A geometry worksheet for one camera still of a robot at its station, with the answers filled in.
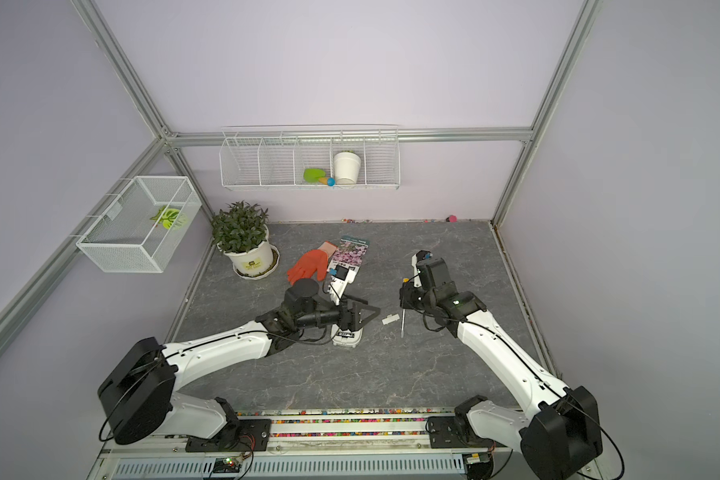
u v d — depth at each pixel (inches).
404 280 41.3
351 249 44.1
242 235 36.6
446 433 29.1
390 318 36.7
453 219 48.7
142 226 32.6
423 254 28.5
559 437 15.2
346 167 36.3
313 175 39.0
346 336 34.2
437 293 23.5
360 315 26.5
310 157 39.0
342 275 27.4
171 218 32.1
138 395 16.4
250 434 28.7
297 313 24.6
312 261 42.8
